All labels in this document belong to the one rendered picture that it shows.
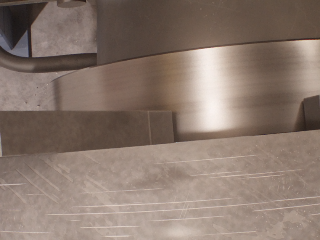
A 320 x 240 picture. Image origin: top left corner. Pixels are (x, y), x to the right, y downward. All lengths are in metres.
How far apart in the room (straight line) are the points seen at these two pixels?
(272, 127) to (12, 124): 0.22
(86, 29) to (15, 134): 0.96
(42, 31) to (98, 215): 0.98
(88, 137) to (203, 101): 0.12
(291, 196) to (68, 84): 0.31
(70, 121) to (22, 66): 0.51
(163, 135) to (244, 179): 0.16
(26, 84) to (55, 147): 0.92
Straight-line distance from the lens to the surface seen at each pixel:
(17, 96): 1.35
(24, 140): 0.42
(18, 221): 0.45
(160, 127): 0.53
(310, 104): 0.53
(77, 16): 1.37
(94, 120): 0.47
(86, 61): 0.93
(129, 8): 0.66
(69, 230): 0.42
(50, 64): 0.94
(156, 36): 0.63
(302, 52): 0.55
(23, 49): 1.35
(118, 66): 0.58
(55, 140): 0.44
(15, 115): 0.41
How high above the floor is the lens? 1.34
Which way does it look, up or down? 83 degrees down
